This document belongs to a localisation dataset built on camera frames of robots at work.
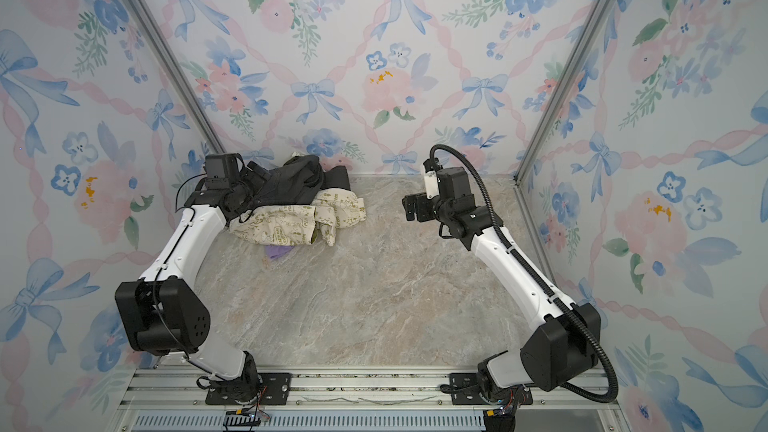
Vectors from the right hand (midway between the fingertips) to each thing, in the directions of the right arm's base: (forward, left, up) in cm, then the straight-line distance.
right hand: (420, 194), depth 80 cm
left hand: (+7, +45, 0) cm, 45 cm away
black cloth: (+18, +40, -13) cm, 46 cm away
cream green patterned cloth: (0, +35, -15) cm, 38 cm away
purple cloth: (-4, +46, -24) cm, 52 cm away
